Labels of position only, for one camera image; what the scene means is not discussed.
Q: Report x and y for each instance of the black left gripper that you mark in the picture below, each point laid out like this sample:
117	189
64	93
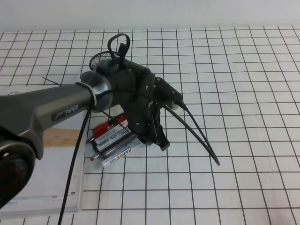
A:
132	87

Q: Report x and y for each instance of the white paint marker pen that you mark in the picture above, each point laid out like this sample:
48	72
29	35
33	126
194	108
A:
121	150

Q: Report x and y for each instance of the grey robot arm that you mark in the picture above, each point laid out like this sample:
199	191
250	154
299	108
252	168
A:
24	117

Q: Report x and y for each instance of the grey silver pen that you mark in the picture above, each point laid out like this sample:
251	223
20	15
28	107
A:
107	153

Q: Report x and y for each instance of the red ballpoint pen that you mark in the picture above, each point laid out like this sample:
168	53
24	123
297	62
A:
105	127

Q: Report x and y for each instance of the black mesh pen holder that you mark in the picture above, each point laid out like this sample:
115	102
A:
99	59

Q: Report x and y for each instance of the upper black white marker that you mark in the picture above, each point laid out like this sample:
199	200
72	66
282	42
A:
104	134

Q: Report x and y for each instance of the dark red pencil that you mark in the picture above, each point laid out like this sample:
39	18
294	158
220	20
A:
97	151

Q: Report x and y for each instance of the lower black white marker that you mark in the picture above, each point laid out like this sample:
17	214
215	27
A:
112	139

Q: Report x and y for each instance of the white robot catalogue book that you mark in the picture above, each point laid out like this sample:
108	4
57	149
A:
61	166

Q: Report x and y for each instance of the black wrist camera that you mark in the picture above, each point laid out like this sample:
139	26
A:
166	94

